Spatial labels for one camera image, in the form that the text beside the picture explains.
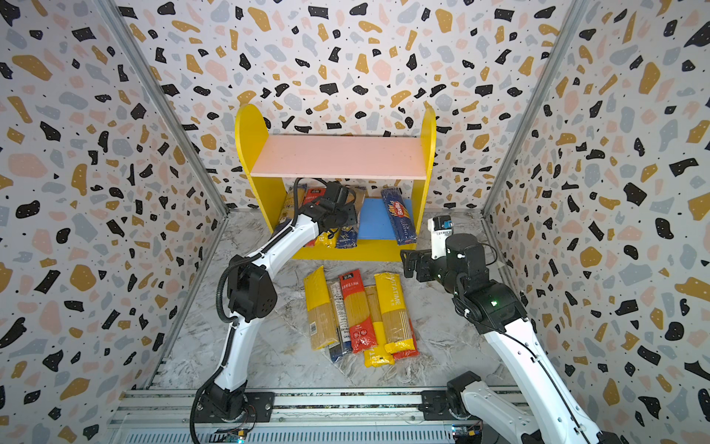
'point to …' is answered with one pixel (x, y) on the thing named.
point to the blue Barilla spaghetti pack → (399, 215)
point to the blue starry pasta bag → (347, 238)
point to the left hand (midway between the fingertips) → (353, 208)
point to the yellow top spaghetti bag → (323, 330)
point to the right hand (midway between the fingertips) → (415, 245)
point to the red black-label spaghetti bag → (312, 196)
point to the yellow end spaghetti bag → (378, 355)
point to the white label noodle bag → (342, 326)
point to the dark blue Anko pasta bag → (287, 211)
